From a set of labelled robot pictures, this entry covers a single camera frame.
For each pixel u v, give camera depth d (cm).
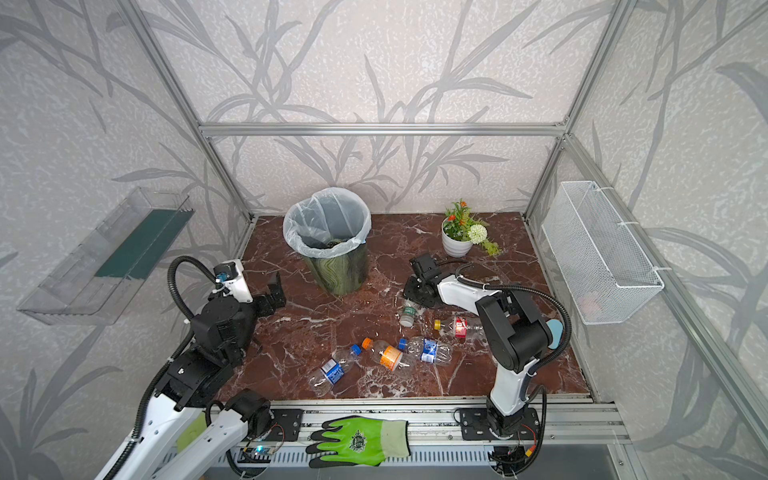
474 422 74
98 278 65
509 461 75
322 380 80
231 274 56
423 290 73
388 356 80
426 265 77
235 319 49
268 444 71
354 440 71
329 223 96
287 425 73
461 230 99
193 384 46
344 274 89
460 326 85
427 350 82
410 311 89
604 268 62
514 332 49
